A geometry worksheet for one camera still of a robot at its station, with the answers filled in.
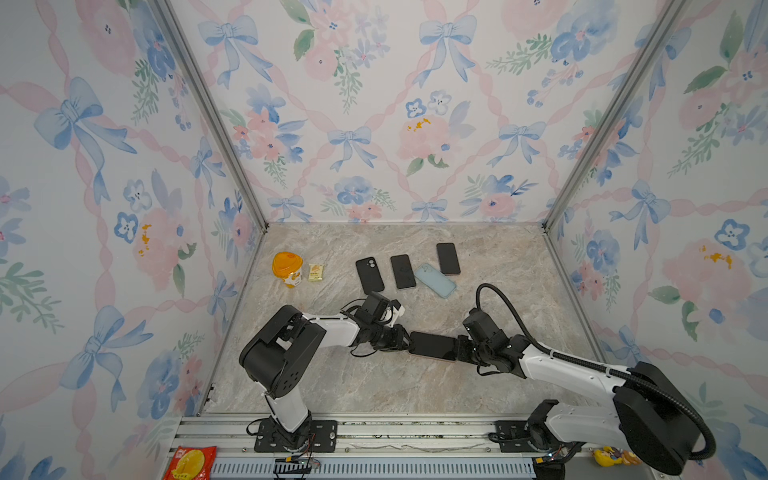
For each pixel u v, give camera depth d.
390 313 0.80
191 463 0.69
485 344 0.67
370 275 1.06
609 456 0.68
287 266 0.96
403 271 1.07
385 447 0.73
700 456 0.41
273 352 0.48
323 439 0.74
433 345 0.86
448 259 1.11
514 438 0.73
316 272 1.04
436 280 1.04
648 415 0.42
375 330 0.78
